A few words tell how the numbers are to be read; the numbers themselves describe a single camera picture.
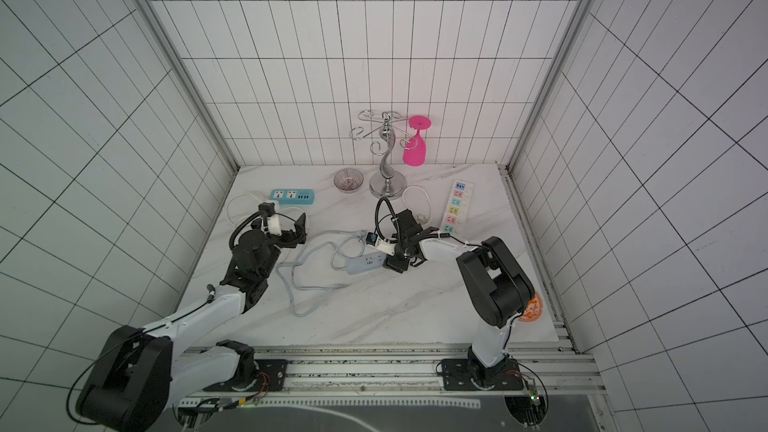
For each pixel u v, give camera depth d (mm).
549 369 766
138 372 401
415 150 1031
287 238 742
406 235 742
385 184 1138
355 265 900
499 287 475
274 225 725
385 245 830
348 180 1138
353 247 957
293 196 1067
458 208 1035
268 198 1088
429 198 1088
